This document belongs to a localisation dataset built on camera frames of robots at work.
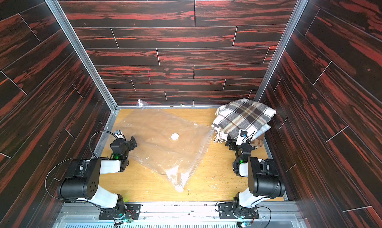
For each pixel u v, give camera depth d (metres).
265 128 0.94
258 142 0.93
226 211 0.73
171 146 0.99
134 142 0.88
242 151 0.69
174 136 1.02
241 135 0.78
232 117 0.93
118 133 0.80
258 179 0.45
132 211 0.73
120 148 0.71
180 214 0.74
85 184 0.45
